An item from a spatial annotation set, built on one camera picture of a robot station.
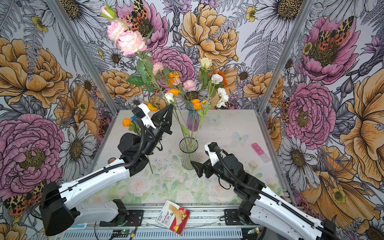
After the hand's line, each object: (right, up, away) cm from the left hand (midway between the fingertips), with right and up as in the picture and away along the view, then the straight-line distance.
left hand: (175, 108), depth 59 cm
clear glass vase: (+4, -18, +24) cm, 30 cm away
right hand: (+9, -23, +11) cm, 27 cm away
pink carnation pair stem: (+3, +16, +31) cm, 35 cm away
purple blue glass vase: (+6, -2, +43) cm, 44 cm away
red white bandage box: (-3, -50, +13) cm, 51 cm away
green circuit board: (-25, -56, +12) cm, 63 cm away
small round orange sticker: (-45, -28, +35) cm, 64 cm away
